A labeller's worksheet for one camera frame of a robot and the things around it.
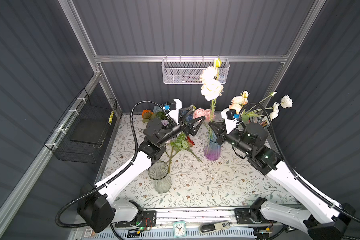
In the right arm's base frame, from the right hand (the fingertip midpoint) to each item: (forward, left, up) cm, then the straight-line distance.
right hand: (212, 124), depth 63 cm
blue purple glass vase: (+9, -6, -35) cm, 37 cm away
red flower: (+17, +9, -36) cm, 41 cm away
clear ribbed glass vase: (-12, +26, -22) cm, 36 cm away
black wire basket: (+1, +64, -9) cm, 64 cm away
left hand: (+1, +6, +6) cm, 8 cm away
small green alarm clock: (-35, +15, -36) cm, 52 cm away
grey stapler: (-34, +2, -32) cm, 47 cm away
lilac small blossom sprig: (+10, +15, -30) cm, 35 cm away
